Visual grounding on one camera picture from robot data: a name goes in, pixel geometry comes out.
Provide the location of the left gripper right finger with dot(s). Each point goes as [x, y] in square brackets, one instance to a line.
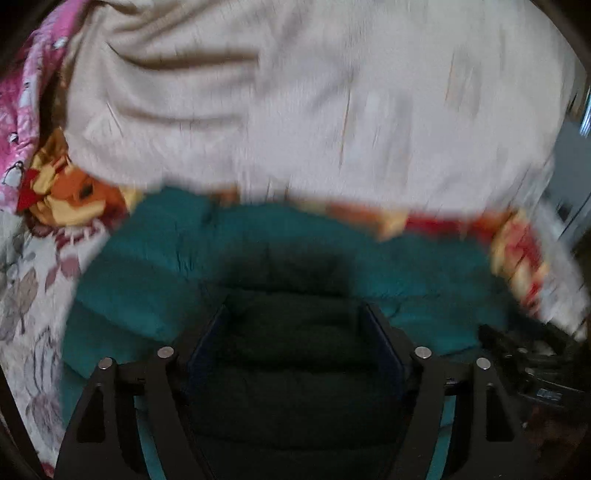
[455, 419]

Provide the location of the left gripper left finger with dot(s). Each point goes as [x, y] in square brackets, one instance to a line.
[137, 417]

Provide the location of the green quilted puffer jacket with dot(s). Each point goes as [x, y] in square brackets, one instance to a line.
[293, 385]

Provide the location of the white cabinet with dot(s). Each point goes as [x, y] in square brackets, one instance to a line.
[569, 190]

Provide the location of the floral bed sheet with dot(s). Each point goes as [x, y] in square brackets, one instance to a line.
[39, 270]

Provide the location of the red yellow patterned blanket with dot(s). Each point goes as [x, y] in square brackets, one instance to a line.
[57, 193]

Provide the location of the beige patterned quilt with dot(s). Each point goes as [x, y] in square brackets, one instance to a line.
[451, 107]

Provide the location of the pink patterned cloth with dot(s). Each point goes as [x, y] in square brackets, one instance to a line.
[22, 85]

